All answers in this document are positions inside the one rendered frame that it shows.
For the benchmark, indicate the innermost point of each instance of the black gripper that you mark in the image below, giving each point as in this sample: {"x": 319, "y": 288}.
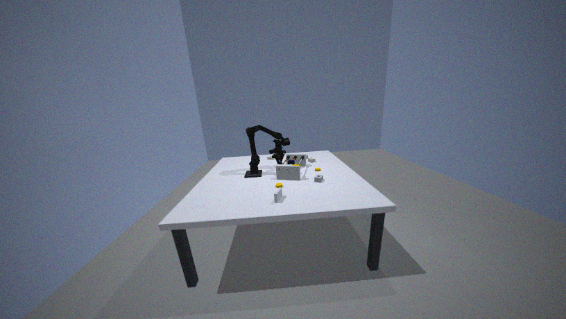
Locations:
{"x": 279, "y": 155}

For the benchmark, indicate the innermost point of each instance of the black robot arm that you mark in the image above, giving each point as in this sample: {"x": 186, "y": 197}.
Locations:
{"x": 251, "y": 134}

